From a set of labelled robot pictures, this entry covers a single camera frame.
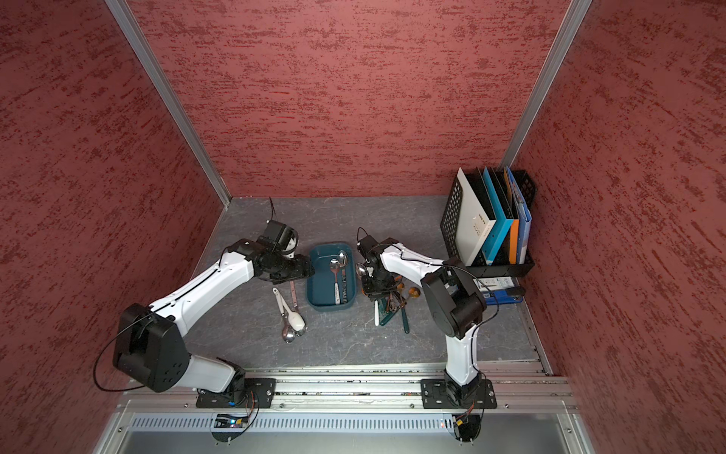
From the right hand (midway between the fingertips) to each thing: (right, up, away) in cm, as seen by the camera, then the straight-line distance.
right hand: (375, 301), depth 90 cm
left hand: (-22, +8, -6) cm, 25 cm away
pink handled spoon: (-26, -2, 0) cm, 26 cm away
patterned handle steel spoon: (-12, +13, +10) cm, 20 cm away
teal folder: (+35, +22, -9) cm, 43 cm away
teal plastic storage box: (-18, +2, +2) cm, 19 cm away
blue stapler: (+49, +1, +7) cm, 50 cm away
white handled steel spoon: (-28, -9, -5) cm, 29 cm away
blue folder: (+42, +26, -12) cm, 51 cm away
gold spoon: (+13, +2, +5) cm, 14 cm away
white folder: (+30, +25, -7) cm, 39 cm away
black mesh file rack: (+27, +25, +14) cm, 39 cm away
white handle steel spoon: (-14, +11, +8) cm, 20 cm away
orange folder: (+39, +25, -13) cm, 48 cm away
